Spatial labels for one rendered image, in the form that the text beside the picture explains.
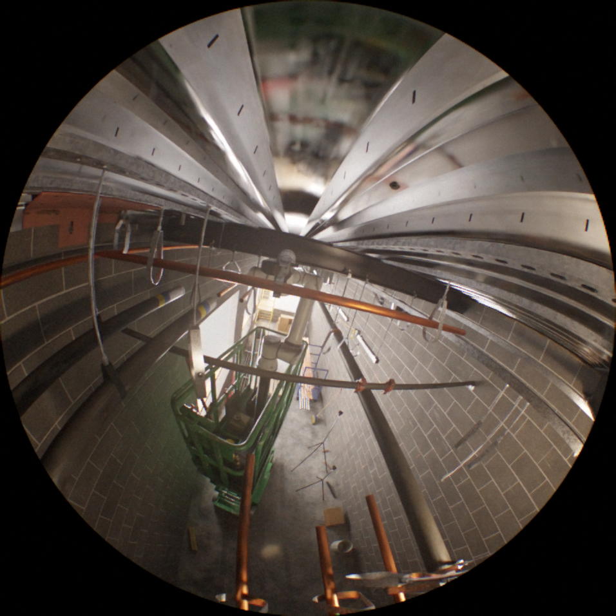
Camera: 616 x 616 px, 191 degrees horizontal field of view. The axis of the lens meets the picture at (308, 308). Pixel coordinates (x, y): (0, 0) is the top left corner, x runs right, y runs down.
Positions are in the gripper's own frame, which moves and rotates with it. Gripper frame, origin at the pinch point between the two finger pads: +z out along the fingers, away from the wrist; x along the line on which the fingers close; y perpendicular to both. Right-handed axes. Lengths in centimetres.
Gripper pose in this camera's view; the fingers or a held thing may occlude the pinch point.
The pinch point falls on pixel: (278, 287)
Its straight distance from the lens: 61.2
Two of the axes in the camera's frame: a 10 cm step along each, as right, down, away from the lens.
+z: 0.2, 5.4, -8.4
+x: -2.6, 8.1, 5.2
